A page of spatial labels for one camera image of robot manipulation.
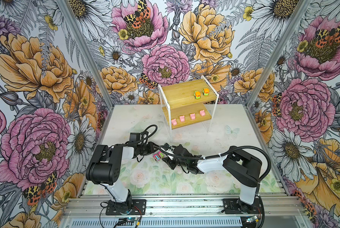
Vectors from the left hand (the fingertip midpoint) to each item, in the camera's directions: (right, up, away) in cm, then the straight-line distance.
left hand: (158, 151), depth 94 cm
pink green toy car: (0, -2, -4) cm, 5 cm away
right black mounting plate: (+41, -23, -21) cm, 51 cm away
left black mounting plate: (-12, -23, -21) cm, 34 cm away
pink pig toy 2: (+22, +23, -2) cm, 31 cm away
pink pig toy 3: (+15, +21, -4) cm, 26 cm away
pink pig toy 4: (+10, +19, -6) cm, 22 cm away
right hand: (+5, -4, -5) cm, 8 cm away
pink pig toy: (+28, +25, 0) cm, 38 cm away
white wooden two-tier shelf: (+17, +30, -15) cm, 38 cm away
